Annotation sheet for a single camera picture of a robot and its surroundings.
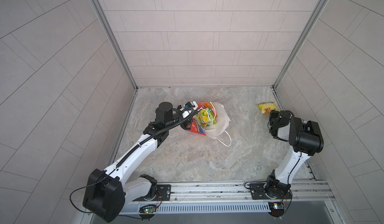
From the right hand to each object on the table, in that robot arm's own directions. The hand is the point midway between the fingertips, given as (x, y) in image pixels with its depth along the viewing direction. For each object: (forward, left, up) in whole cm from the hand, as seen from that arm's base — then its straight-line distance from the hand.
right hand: (271, 106), depth 99 cm
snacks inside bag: (-10, +44, +9) cm, 46 cm away
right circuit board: (-54, +16, -7) cm, 56 cm away
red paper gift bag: (-18, +40, +5) cm, 44 cm away
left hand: (-15, +48, +21) cm, 54 cm away
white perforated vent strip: (-51, +52, -5) cm, 73 cm away
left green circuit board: (-51, +74, -2) cm, 90 cm away
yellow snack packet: (-1, +4, +1) cm, 5 cm away
